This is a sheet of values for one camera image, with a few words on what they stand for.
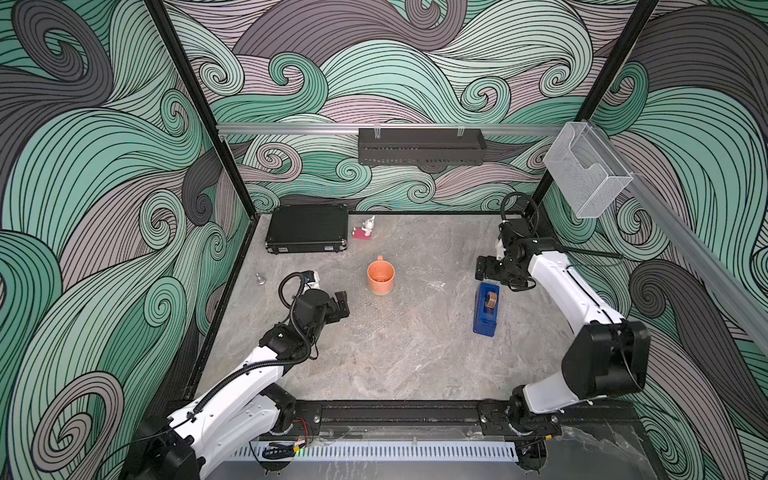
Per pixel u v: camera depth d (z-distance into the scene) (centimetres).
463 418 74
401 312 92
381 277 98
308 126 197
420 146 96
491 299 88
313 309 59
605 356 49
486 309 88
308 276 71
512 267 69
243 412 57
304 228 113
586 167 78
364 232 111
